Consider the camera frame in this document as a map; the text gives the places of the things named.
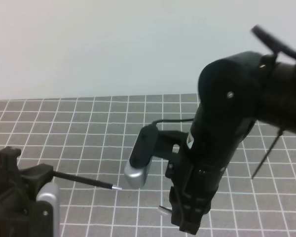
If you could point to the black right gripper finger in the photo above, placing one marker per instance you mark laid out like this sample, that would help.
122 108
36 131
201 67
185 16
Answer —
192 209
176 200

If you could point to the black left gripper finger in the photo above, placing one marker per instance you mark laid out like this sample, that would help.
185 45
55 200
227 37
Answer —
34 178
8 162

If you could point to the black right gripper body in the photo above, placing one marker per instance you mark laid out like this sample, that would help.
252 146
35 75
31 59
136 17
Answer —
228 90

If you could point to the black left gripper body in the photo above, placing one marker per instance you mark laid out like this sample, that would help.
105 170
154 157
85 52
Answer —
18 214

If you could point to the black pen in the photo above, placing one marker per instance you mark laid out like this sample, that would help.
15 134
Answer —
87 181

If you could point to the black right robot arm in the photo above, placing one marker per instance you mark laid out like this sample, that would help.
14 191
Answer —
276 100

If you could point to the grey grid tablecloth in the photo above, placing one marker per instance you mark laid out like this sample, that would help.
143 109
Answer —
93 137

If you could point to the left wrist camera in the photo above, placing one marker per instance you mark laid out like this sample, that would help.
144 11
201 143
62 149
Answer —
48 200

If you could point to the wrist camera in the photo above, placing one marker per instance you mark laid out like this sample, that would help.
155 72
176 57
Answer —
48 200
137 167

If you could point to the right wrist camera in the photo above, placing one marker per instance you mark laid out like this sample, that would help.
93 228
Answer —
137 167

